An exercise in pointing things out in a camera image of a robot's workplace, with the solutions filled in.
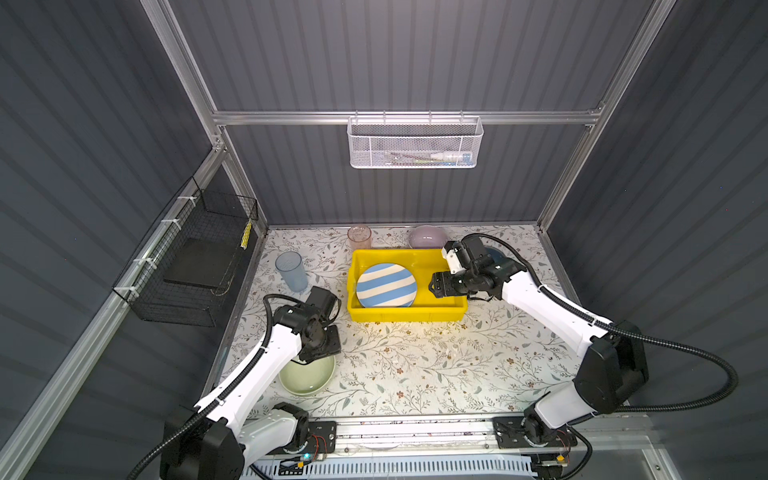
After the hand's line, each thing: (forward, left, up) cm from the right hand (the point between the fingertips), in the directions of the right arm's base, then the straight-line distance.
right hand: (443, 286), depth 85 cm
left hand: (-16, +31, -6) cm, 35 cm away
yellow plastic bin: (+1, +4, -14) cm, 15 cm away
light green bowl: (-22, +38, -12) cm, 45 cm away
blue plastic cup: (+11, +47, -3) cm, 48 cm away
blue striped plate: (+7, +17, -10) cm, 21 cm away
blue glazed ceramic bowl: (+25, -24, -16) cm, 38 cm away
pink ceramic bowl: (+29, +2, -11) cm, 31 cm away
